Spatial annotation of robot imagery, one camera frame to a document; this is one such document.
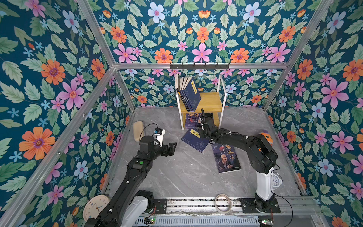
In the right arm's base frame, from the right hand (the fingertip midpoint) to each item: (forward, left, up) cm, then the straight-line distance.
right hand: (202, 127), depth 98 cm
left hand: (-17, +19, +12) cm, 28 cm away
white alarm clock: (-34, -41, -5) cm, 54 cm away
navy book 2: (+11, +6, +21) cm, 24 cm away
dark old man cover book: (-19, -16, -7) cm, 26 cm away
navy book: (+4, +10, +26) cm, 29 cm away
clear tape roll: (-49, -9, -7) cm, 50 cm away
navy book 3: (-4, +7, -8) cm, 11 cm away
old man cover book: (+5, +7, +2) cm, 9 cm away
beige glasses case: (+3, +47, -5) cm, 48 cm away
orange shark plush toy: (-9, -43, +1) cm, 44 cm away
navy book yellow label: (+3, +12, +24) cm, 27 cm away
